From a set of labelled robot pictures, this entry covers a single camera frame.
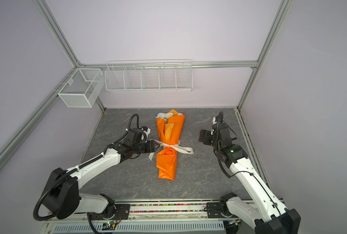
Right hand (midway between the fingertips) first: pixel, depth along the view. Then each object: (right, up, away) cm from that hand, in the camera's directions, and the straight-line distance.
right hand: (207, 133), depth 77 cm
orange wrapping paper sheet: (-21, 0, +19) cm, 29 cm away
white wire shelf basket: (-35, +38, +22) cm, 56 cm away
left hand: (-28, -9, +7) cm, 30 cm away
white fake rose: (-29, +11, +32) cm, 45 cm away
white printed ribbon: (-12, -12, +16) cm, 23 cm away
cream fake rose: (-23, +11, +32) cm, 41 cm away
